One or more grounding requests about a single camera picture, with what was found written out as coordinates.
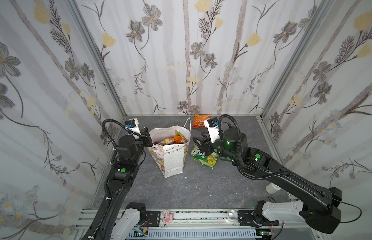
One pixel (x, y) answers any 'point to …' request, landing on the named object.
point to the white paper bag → (170, 147)
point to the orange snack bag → (179, 138)
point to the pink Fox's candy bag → (169, 141)
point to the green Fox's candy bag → (209, 160)
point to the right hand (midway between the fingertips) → (197, 133)
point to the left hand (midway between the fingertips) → (145, 124)
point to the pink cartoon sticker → (167, 216)
